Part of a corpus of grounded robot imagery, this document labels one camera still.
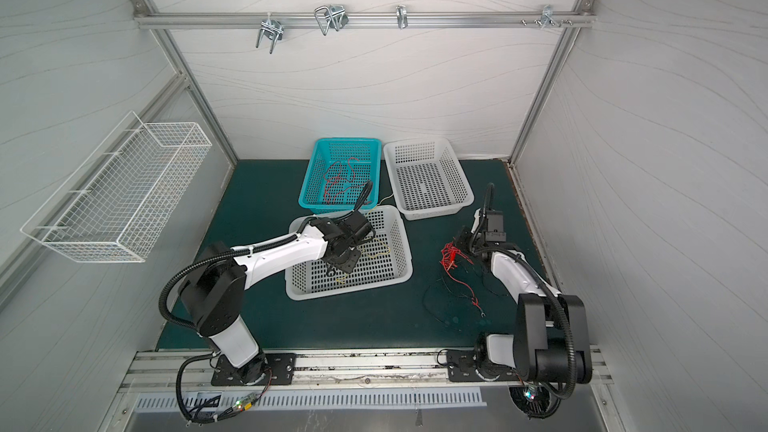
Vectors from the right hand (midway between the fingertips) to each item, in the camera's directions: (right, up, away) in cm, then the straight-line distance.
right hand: (464, 230), depth 91 cm
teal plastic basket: (-44, +19, +27) cm, 55 cm away
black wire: (-5, -18, -6) cm, 20 cm away
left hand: (-36, -7, -4) cm, 36 cm away
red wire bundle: (-5, -6, -5) cm, 9 cm away
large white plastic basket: (-25, -10, +2) cm, 27 cm away
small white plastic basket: (-9, +17, +24) cm, 31 cm away
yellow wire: (-25, +9, +7) cm, 28 cm away
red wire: (-46, +11, +20) cm, 51 cm away
